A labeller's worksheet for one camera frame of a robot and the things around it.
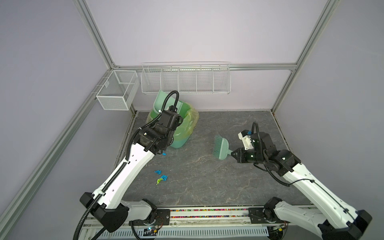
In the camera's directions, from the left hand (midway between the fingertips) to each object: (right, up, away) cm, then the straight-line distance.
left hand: (157, 125), depth 69 cm
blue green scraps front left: (-1, -31, +18) cm, 35 cm away
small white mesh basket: (-35, +24, +32) cm, 53 cm away
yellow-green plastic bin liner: (+15, +5, +16) cm, 22 cm away
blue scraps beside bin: (-3, -19, +28) cm, 33 cm away
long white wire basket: (+12, +32, +30) cm, 45 cm away
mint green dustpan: (0, +12, +7) cm, 14 cm away
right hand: (+36, -14, +4) cm, 39 cm away
